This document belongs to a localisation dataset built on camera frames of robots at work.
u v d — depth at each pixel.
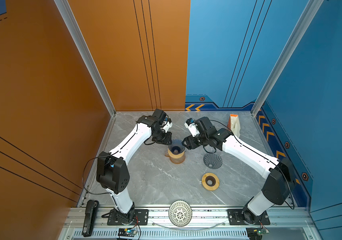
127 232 0.71
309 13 0.71
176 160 0.93
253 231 0.70
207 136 0.62
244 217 0.66
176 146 0.87
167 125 0.79
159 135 0.71
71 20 0.73
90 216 0.72
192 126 0.72
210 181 0.85
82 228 0.68
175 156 0.85
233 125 1.00
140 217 0.74
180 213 0.74
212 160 0.89
